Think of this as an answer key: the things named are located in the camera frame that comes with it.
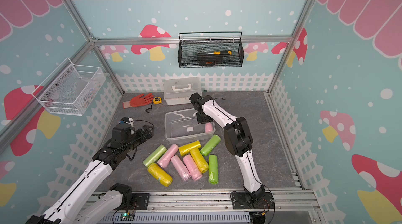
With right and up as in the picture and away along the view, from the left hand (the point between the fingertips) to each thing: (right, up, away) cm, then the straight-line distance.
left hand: (148, 133), depth 81 cm
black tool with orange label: (+32, +41, +9) cm, 53 cm away
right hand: (+30, +6, +16) cm, 35 cm away
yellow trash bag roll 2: (+27, -15, +3) cm, 30 cm away
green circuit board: (-7, -38, -8) cm, 39 cm away
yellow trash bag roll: (+18, -10, +7) cm, 22 cm away
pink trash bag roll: (+32, +2, +11) cm, 33 cm away
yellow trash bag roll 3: (+5, -20, -2) cm, 21 cm away
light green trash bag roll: (+32, -8, +10) cm, 35 cm away
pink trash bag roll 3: (+19, -20, -2) cm, 27 cm away
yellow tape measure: (-5, +19, +32) cm, 37 cm away
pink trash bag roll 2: (+8, -15, +4) cm, 17 cm away
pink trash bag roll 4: (+24, -19, -1) cm, 31 cm away
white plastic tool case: (+11, +25, +25) cm, 37 cm away
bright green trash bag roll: (+33, -19, 0) cm, 38 cm away
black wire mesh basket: (+18, +48, +15) cm, 54 cm away
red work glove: (-22, +18, +35) cm, 46 cm away
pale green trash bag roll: (+1, -13, +5) cm, 14 cm away
